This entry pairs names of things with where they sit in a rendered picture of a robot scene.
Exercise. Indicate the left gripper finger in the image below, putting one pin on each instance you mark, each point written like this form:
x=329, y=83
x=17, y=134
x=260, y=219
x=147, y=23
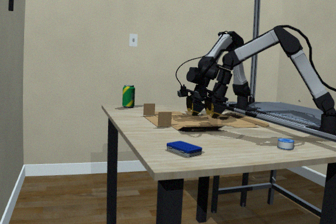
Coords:
x=208, y=107
x=214, y=114

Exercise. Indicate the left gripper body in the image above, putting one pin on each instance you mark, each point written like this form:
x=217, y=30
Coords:
x=218, y=99

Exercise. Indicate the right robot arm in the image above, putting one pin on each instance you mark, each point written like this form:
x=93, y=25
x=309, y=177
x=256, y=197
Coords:
x=240, y=83

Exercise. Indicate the green and yellow drink can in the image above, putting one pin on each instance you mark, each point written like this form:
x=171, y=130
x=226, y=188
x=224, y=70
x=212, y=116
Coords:
x=128, y=96

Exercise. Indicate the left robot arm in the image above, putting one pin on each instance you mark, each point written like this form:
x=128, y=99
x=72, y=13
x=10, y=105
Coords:
x=292, y=47

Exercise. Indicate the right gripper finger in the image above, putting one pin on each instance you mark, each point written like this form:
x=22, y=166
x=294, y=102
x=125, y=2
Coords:
x=194, y=112
x=189, y=105

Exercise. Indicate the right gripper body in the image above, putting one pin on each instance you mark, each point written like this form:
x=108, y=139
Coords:
x=198, y=106

